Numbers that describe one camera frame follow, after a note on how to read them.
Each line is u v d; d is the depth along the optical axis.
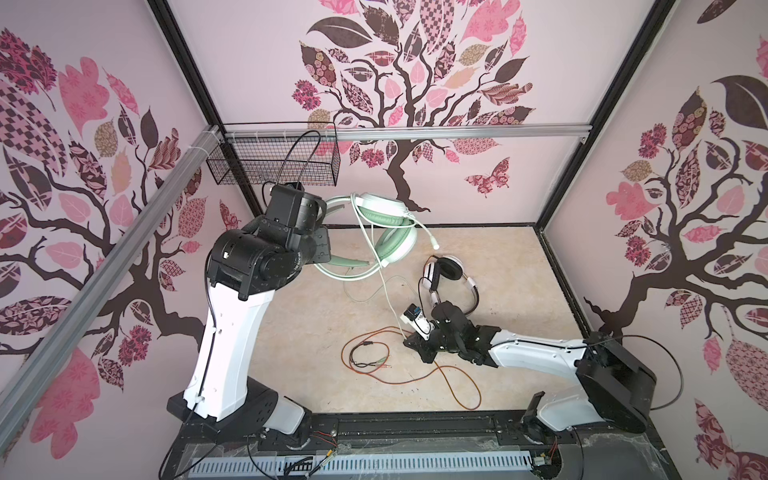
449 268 0.98
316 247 0.52
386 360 0.85
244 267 0.34
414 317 0.72
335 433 0.73
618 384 0.43
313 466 0.70
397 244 0.56
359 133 0.95
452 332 0.65
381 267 0.60
